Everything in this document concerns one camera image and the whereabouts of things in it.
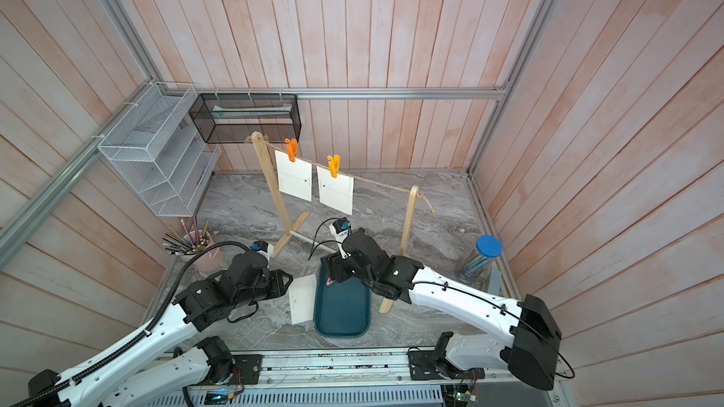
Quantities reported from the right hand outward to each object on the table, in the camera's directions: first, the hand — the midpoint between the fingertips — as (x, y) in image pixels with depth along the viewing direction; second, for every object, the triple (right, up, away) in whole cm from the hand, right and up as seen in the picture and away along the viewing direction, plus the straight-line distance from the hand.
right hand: (330, 254), depth 75 cm
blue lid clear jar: (+42, -2, +2) cm, 42 cm away
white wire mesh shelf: (-49, +27, +5) cm, 56 cm away
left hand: (-12, -8, +1) cm, 14 cm away
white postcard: (-10, -16, +11) cm, 22 cm away
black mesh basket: (-41, +46, +31) cm, 69 cm away
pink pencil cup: (-46, +1, +13) cm, 47 cm away
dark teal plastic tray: (+3, -18, +9) cm, 21 cm away
